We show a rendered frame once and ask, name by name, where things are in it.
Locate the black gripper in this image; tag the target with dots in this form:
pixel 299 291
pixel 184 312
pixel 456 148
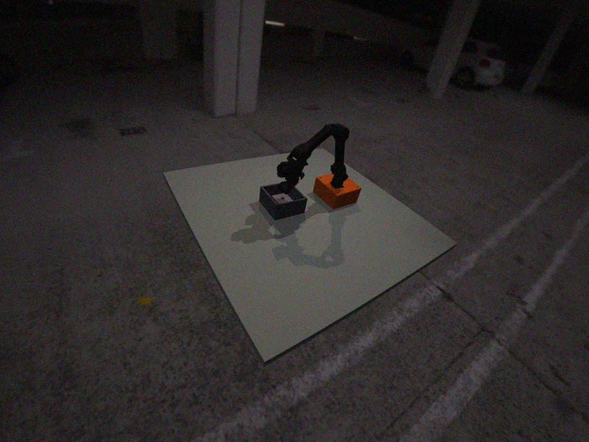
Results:
pixel 288 185

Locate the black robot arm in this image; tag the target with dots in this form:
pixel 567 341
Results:
pixel 303 151

